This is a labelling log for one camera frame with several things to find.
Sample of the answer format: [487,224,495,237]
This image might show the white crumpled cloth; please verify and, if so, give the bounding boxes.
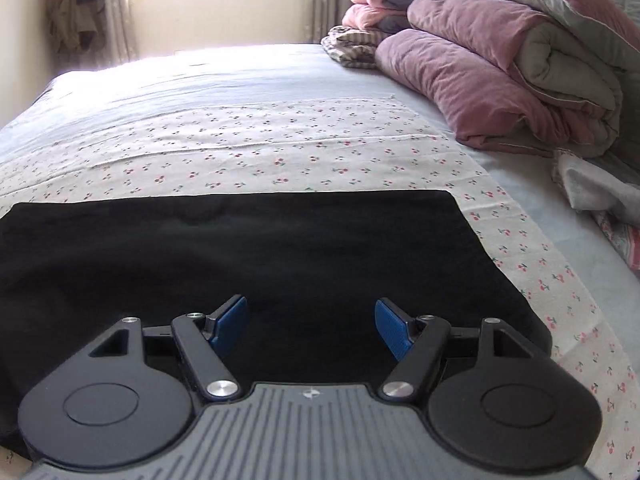
[552,150,640,217]

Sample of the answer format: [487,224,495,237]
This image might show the hanging clothes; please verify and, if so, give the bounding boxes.
[47,0,109,54]

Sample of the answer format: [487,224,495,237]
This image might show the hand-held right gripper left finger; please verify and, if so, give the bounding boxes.
[89,294,249,403]

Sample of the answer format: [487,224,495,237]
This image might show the striped folded blanket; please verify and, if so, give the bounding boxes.
[320,25,397,69]

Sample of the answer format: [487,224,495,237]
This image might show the black pants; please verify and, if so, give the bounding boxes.
[0,189,554,462]

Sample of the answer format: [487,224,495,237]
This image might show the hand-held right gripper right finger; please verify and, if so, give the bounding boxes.
[374,297,540,404]

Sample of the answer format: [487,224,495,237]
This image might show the bed with light blue sheet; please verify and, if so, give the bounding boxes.
[0,42,640,480]

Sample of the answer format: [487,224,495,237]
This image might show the red patterned cloth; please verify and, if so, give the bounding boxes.
[594,209,640,267]

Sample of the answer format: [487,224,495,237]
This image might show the pink folded quilt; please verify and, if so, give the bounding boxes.
[347,0,432,32]

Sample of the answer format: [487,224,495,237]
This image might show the cherry print cloth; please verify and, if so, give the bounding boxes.
[0,97,640,480]

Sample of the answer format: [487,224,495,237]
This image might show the mauve and grey folded quilt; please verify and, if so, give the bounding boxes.
[374,0,640,159]

